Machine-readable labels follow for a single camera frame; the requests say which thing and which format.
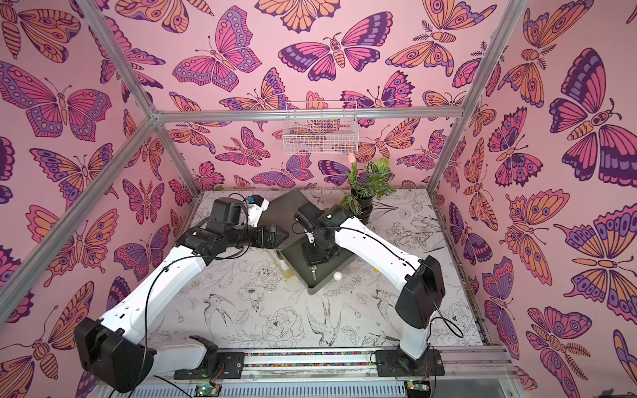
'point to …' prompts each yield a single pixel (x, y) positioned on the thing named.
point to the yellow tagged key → (313, 268)
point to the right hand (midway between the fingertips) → (307, 265)
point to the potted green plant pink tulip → (367, 186)
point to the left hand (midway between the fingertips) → (280, 231)
